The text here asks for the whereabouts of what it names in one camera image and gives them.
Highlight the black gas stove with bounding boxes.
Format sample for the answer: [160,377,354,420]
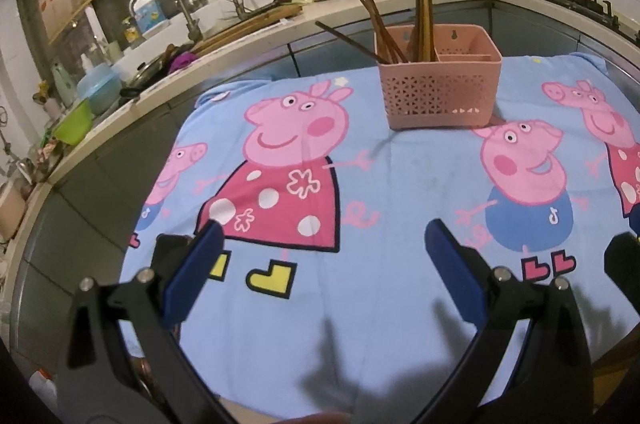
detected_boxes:
[532,0,640,51]

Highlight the wooden cutting board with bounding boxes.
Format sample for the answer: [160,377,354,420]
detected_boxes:
[192,1,304,55]

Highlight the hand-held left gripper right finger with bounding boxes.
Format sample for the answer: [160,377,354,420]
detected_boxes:
[420,219,596,424]

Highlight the green plastic basin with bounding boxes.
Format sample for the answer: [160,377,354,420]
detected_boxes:
[52,99,96,148]

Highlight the blue cartoon pig blanket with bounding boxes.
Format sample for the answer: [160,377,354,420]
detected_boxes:
[120,53,640,424]

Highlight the bunch of wooden chopsticks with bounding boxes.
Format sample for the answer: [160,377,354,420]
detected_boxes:
[315,0,437,66]

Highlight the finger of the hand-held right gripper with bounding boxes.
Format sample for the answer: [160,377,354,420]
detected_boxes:
[604,231,640,305]

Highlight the purple cloth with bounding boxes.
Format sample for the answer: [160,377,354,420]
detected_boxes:
[167,51,196,75]

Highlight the blue plastic container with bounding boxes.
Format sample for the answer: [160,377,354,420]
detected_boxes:
[76,64,122,115]

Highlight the dark cooking pan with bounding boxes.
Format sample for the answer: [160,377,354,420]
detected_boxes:
[120,59,169,98]

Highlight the pink plastic utensil basket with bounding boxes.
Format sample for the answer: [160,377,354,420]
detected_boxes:
[375,25,503,131]

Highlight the tall steel faucet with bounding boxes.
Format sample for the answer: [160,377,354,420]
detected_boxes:
[131,0,204,43]

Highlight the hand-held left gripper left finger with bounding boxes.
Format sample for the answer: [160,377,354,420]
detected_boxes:
[56,220,236,424]

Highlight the pale green bottle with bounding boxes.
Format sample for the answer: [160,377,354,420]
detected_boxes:
[50,63,76,106]

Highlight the small yellow bottle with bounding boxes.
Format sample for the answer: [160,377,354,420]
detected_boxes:
[122,16,141,45]

